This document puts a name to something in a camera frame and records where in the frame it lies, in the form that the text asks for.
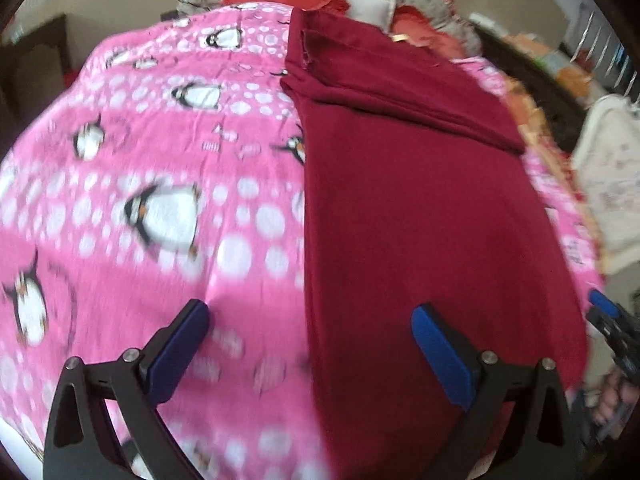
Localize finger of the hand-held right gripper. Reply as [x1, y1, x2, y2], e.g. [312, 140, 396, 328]
[586, 290, 640, 361]

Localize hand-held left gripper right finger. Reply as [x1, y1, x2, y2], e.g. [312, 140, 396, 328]
[411, 303, 576, 480]

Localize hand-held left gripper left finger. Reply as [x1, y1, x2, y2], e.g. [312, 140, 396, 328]
[44, 299, 211, 480]

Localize dark red sweater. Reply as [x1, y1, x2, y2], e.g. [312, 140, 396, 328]
[280, 7, 591, 480]

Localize person's right hand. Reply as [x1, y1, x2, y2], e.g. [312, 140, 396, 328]
[597, 365, 633, 426]

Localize white ornate floral chair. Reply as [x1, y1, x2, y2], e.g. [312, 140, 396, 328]
[570, 92, 640, 276]

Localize pink penguin print blanket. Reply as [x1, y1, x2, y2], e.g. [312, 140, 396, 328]
[0, 2, 606, 480]

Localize dark carved wooden cabinet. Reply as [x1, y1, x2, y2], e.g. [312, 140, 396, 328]
[470, 12, 591, 151]

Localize orange cardboard box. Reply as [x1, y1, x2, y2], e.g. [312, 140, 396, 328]
[555, 60, 591, 96]

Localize metal railing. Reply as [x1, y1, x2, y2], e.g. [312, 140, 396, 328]
[565, 0, 636, 96]

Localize dark wooden desk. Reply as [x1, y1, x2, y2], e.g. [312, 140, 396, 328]
[0, 12, 71, 126]

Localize red heart-shaped pillow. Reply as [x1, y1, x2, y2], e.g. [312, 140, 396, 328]
[390, 5, 466, 58]

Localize white pillow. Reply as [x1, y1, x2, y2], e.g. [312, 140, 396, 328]
[342, 0, 398, 23]

